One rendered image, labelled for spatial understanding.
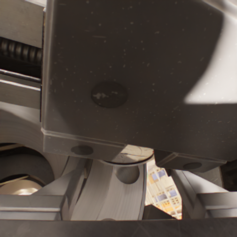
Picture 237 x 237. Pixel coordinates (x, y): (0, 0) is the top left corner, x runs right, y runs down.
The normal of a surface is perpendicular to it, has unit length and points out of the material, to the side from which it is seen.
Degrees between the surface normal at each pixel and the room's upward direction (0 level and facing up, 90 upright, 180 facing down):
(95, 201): 90
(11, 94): 25
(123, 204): 90
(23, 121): 36
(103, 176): 90
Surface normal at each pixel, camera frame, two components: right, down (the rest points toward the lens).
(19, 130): -0.09, 0.80
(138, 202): 0.36, -0.54
